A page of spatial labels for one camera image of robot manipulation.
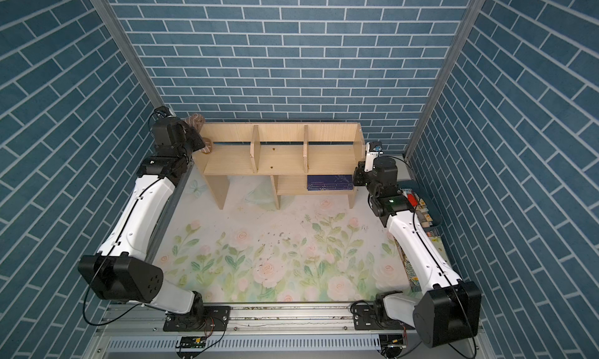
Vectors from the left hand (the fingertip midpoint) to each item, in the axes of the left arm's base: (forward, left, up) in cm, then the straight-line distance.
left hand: (200, 129), depth 76 cm
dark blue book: (-4, -45, -22) cm, 50 cm away
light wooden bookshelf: (+4, -28, -13) cm, 31 cm away
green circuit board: (-54, 0, -41) cm, 67 cm away
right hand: (-6, -55, -8) cm, 56 cm away
